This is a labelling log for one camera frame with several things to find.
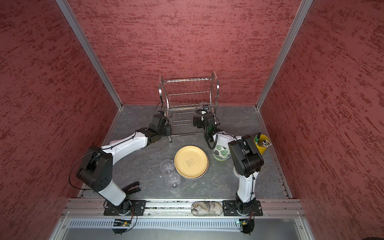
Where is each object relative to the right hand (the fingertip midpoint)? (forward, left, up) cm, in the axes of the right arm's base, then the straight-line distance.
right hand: (200, 117), depth 97 cm
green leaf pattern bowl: (-21, -12, -10) cm, 26 cm away
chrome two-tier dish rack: (+20, +14, 0) cm, 24 cm away
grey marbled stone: (-51, -1, -9) cm, 52 cm away
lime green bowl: (-25, -12, -9) cm, 29 cm away
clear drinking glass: (-30, +20, -7) cm, 37 cm away
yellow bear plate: (-27, +6, -10) cm, 29 cm away
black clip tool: (-40, +38, -11) cm, 56 cm away
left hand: (-9, +20, -1) cm, 22 cm away
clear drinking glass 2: (-36, +17, -12) cm, 42 cm away
